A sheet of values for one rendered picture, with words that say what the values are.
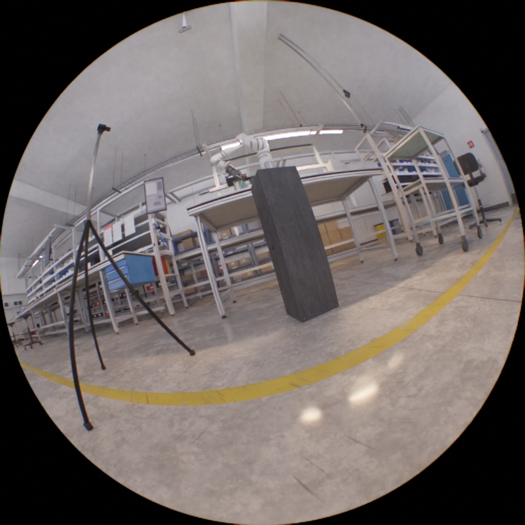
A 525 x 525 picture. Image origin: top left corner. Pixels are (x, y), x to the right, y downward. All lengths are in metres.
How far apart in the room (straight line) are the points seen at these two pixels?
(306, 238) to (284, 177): 0.37
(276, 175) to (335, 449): 1.09
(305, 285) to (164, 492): 0.94
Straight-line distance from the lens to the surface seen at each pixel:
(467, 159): 3.17
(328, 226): 5.19
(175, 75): 3.81
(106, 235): 3.49
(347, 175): 1.83
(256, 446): 0.42
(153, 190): 2.73
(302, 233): 0.95
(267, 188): 0.97
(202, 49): 3.65
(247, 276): 5.20
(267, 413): 0.48
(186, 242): 5.71
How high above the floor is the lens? 0.34
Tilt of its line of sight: 1 degrees up
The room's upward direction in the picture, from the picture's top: 16 degrees counter-clockwise
